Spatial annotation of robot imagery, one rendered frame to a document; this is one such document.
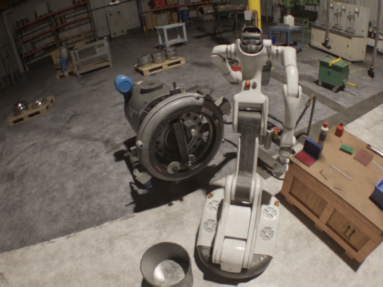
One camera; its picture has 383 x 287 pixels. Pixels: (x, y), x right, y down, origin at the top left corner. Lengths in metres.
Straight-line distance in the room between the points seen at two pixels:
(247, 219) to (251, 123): 0.57
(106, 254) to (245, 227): 1.19
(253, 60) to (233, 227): 0.99
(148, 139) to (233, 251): 0.91
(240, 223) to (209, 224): 0.27
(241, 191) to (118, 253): 1.16
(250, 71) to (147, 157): 0.91
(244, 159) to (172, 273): 0.91
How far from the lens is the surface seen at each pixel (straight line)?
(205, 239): 1.54
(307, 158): 1.81
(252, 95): 1.31
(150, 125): 1.48
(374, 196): 1.71
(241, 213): 1.36
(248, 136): 1.29
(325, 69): 4.42
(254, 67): 1.32
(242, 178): 1.32
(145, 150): 1.55
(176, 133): 1.55
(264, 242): 1.52
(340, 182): 1.72
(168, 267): 1.61
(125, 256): 1.90
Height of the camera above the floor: 1.61
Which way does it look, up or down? 37 degrees down
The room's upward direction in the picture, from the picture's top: 9 degrees counter-clockwise
